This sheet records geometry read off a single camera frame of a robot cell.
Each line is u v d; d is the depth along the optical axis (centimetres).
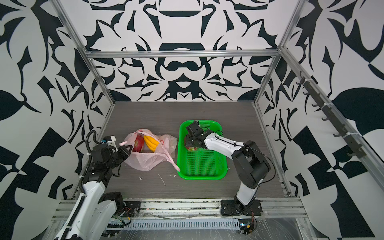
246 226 71
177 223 71
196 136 70
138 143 89
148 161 80
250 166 47
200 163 89
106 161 61
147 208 76
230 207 74
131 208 73
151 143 89
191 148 87
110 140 74
